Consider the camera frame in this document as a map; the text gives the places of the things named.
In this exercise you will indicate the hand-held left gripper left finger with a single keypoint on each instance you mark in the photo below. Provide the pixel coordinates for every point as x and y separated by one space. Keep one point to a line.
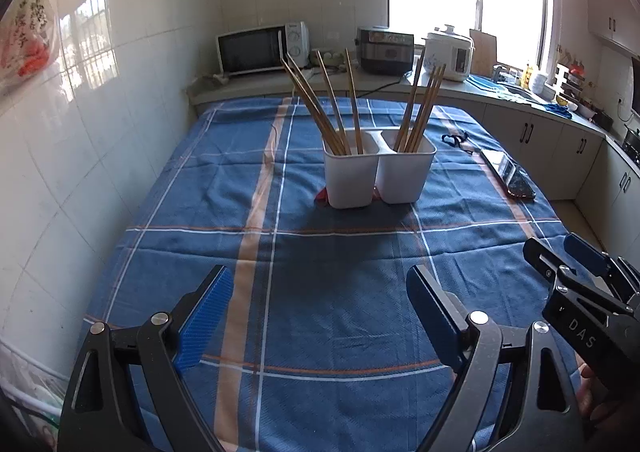
207 317

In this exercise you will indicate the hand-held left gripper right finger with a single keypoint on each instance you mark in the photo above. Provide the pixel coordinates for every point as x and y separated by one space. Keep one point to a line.
435 317

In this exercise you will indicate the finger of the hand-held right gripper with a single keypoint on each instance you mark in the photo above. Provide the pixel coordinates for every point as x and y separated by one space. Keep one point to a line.
540 259
585 254

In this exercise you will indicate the white two-compartment chopstick holder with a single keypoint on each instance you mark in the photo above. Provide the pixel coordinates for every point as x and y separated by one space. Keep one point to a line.
350 182

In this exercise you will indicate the bunch of wooden chopsticks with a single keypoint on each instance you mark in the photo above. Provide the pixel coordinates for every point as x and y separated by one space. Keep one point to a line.
354 101

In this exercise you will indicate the person's right hand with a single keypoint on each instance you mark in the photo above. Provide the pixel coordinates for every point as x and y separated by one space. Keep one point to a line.
600 407

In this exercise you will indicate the black smartphone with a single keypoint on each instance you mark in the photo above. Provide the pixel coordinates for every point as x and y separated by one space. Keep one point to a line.
515 182

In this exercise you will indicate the blue plaid tablecloth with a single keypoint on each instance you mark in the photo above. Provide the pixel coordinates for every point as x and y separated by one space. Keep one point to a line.
325 282

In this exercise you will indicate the black cooking pot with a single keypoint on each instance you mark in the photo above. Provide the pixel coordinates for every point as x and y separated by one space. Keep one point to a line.
632 141

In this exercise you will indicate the blue dish cloth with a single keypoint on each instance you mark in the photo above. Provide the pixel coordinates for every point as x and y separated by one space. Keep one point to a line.
557 110

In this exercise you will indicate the red plastic sheet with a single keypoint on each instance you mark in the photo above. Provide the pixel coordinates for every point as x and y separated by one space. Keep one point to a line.
320 195

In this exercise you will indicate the white dish rack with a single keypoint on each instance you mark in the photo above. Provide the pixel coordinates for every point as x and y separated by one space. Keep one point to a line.
575 81

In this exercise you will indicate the black range hood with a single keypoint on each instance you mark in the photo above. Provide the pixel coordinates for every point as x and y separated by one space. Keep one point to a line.
636 86

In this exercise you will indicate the yellow bottle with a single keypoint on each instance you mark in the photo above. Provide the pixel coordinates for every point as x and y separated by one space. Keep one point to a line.
527 76

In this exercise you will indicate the teal dish cloth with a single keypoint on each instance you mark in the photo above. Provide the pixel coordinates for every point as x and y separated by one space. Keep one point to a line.
485 83

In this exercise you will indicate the white plastic bag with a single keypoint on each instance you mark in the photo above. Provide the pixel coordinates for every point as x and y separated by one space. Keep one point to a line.
30 392

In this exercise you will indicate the wooden cutting board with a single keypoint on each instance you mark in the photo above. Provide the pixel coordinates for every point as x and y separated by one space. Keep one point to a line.
484 54

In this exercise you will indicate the white rice cooker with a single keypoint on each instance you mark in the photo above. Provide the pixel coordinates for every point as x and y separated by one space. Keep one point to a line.
450 56

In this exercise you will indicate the black countertop cooker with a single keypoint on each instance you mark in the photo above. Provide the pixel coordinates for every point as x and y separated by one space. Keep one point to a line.
385 54

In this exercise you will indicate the white microwave oven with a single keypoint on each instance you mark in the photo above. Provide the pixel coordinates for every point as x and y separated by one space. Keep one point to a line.
250 51

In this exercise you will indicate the printed plastic bag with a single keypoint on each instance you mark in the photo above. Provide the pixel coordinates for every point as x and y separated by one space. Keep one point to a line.
30 41

